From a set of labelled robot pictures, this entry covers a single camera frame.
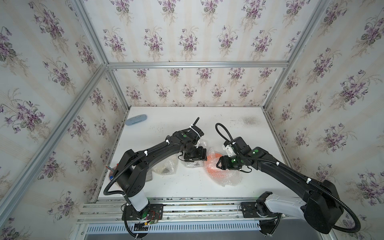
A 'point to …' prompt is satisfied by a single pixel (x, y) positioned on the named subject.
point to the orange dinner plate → (210, 163)
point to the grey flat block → (148, 176)
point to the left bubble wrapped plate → (168, 166)
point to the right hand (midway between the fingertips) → (223, 166)
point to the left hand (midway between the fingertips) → (203, 159)
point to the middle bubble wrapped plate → (197, 163)
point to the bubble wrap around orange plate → (235, 179)
